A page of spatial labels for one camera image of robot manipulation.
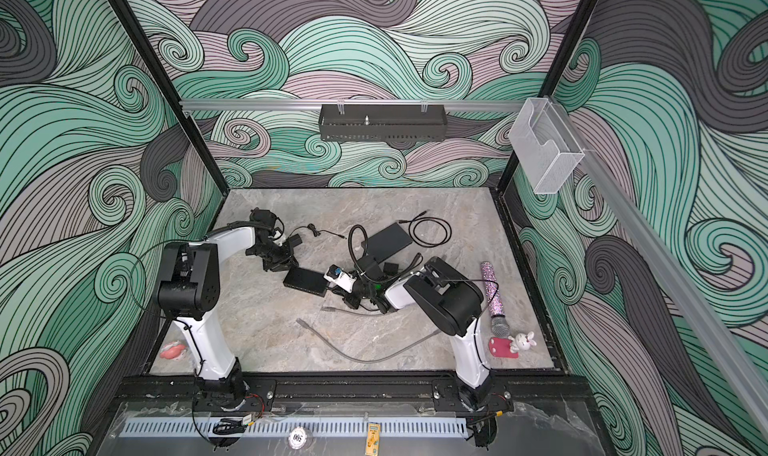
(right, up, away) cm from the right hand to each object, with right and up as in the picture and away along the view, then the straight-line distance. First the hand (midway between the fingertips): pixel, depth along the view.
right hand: (335, 288), depth 93 cm
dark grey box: (+17, +13, +12) cm, 25 cm away
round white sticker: (-4, -25, -30) cm, 39 cm away
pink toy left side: (-40, -12, -17) cm, 45 cm away
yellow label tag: (+12, -28, -27) cm, 41 cm away
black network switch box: (-9, +2, 0) cm, 9 cm away
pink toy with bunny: (+49, -13, -14) cm, 53 cm away
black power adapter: (-9, +18, +14) cm, 24 cm away
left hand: (-13, +7, +4) cm, 15 cm away
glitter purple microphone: (+47, -7, -13) cm, 49 cm away
